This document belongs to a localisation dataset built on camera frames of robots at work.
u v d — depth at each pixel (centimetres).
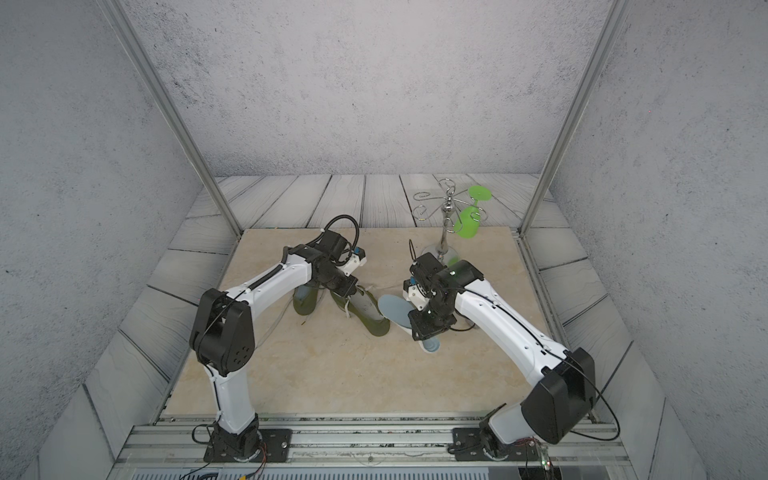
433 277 56
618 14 70
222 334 50
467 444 73
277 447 73
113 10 69
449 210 91
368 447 74
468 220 96
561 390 40
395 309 83
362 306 96
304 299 94
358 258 85
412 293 72
